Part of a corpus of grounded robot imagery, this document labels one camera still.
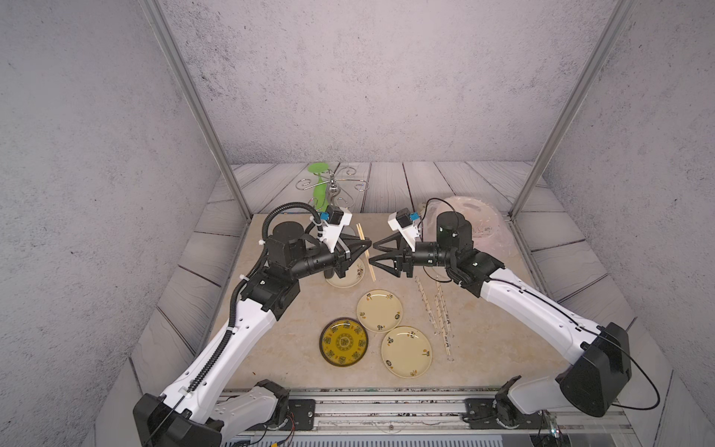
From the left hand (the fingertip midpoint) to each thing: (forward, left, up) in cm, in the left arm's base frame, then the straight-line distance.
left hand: (372, 245), depth 63 cm
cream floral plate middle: (+2, -3, -36) cm, 36 cm away
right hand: (0, -1, -4) cm, 4 cm away
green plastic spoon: (+40, +17, -16) cm, 46 cm away
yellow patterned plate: (-7, +8, -38) cm, 39 cm away
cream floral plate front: (-11, -11, -37) cm, 40 cm away
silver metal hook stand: (+33, +12, -6) cm, 35 cm away
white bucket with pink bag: (+15, -37, -14) cm, 42 cm away
